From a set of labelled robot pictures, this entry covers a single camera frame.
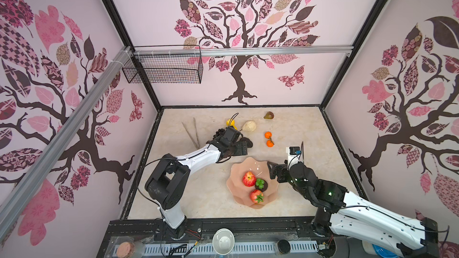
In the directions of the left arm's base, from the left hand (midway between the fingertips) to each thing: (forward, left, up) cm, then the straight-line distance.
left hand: (239, 150), depth 91 cm
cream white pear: (+18, -6, -2) cm, 19 cm away
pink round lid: (-42, +41, +4) cm, 59 cm away
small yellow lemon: (+22, +4, -5) cm, 23 cm away
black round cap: (-41, -15, +4) cm, 44 cm away
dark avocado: (+7, -6, -4) cm, 9 cm away
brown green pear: (+27, -20, -3) cm, 34 cm away
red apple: (-15, -4, 0) cm, 16 cm away
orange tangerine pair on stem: (+8, -17, -5) cm, 20 cm away
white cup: (-39, +7, -6) cm, 40 cm away
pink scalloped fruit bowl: (-20, -1, -6) cm, 21 cm away
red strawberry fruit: (-23, -7, -1) cm, 24 cm away
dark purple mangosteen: (-18, -10, -1) cm, 20 cm away
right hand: (-12, -15, +12) cm, 22 cm away
